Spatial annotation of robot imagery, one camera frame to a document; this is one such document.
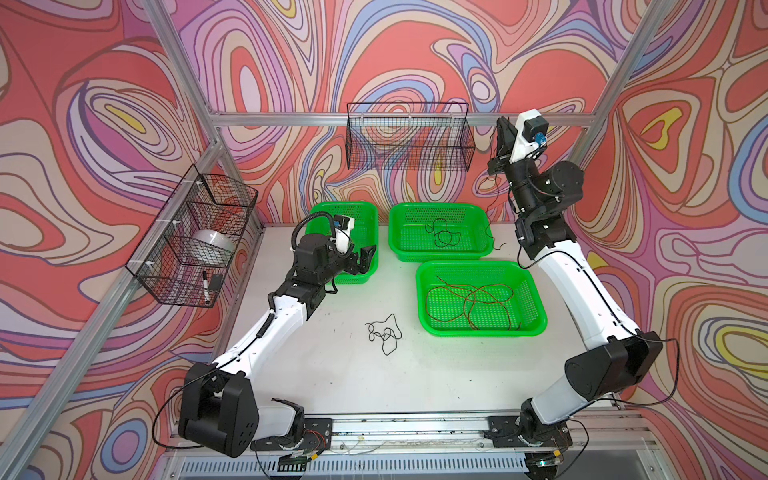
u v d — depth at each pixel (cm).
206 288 72
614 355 41
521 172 56
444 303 98
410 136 97
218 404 40
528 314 90
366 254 71
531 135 48
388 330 91
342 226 66
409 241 115
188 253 72
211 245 70
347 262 70
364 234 116
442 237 115
